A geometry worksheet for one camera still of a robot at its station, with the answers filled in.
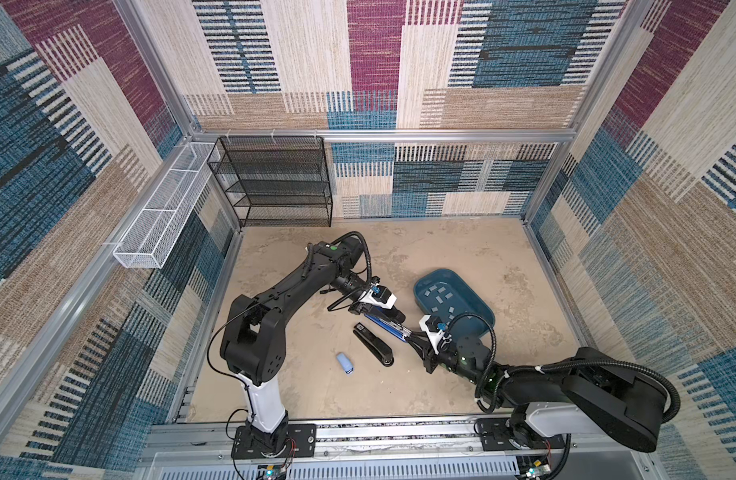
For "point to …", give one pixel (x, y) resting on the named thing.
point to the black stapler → (374, 344)
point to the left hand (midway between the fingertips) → (390, 305)
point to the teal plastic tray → (447, 294)
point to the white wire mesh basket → (148, 240)
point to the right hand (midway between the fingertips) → (411, 338)
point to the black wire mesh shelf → (275, 180)
